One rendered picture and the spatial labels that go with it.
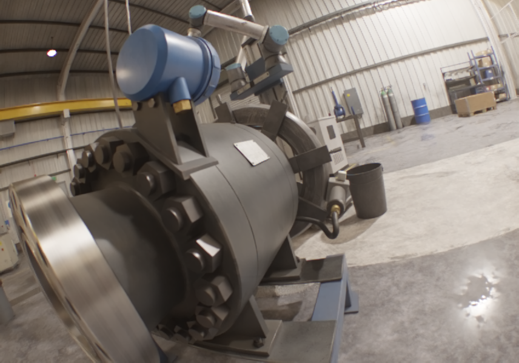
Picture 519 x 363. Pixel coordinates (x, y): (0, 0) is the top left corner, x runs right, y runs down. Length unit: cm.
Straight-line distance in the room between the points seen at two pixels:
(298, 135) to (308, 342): 83
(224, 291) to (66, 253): 26
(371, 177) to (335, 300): 112
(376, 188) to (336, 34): 870
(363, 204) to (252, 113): 108
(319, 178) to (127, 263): 89
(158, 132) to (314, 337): 58
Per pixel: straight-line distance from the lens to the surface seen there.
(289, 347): 63
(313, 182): 108
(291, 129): 106
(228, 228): 39
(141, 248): 42
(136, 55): 44
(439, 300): 104
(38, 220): 34
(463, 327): 95
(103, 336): 32
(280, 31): 170
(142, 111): 44
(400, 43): 987
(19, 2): 1007
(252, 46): 229
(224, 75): 1101
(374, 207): 177
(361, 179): 168
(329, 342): 61
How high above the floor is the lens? 74
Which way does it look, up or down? 5 degrees down
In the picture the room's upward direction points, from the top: 17 degrees counter-clockwise
